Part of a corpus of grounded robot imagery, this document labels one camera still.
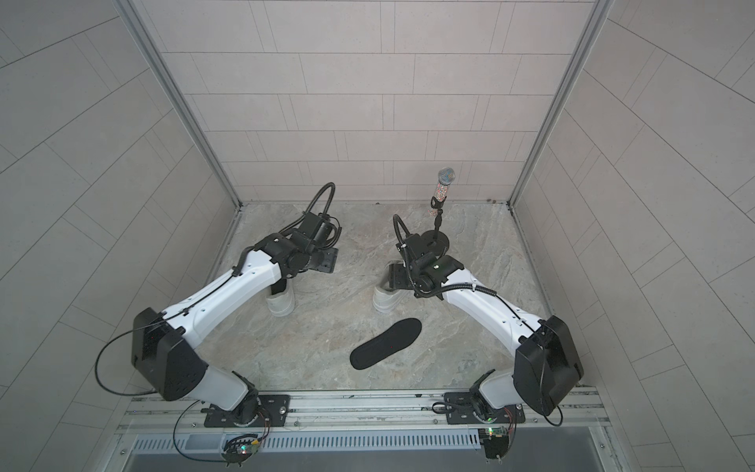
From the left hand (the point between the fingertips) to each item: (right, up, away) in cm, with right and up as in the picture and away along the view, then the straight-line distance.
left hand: (330, 253), depth 83 cm
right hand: (+19, -7, -1) cm, 20 cm away
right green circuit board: (+42, -42, -15) cm, 62 cm away
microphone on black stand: (+34, +4, +21) cm, 40 cm away
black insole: (+20, -24, 0) cm, 31 cm away
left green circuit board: (-16, -42, -19) cm, 48 cm away
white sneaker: (-13, -14, -2) cm, 19 cm away
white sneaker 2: (+16, -14, +1) cm, 21 cm away
